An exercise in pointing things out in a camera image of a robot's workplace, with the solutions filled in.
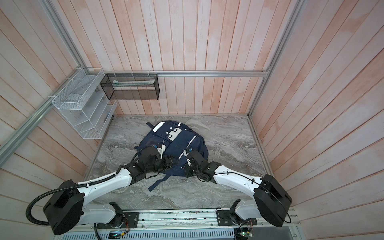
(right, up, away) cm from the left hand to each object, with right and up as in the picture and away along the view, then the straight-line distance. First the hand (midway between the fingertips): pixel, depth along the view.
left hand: (177, 164), depth 80 cm
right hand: (+4, -3, +4) cm, 6 cm away
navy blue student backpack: (-3, +11, +12) cm, 17 cm away
